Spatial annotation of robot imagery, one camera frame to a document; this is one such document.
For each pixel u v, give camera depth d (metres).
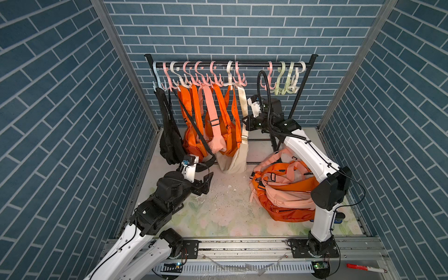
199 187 0.59
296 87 0.74
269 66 0.64
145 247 0.46
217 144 0.83
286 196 0.78
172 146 0.93
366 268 0.69
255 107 0.72
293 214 0.77
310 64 0.65
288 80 0.70
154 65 0.63
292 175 0.95
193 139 0.85
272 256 0.74
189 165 0.55
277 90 0.70
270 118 0.61
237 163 0.86
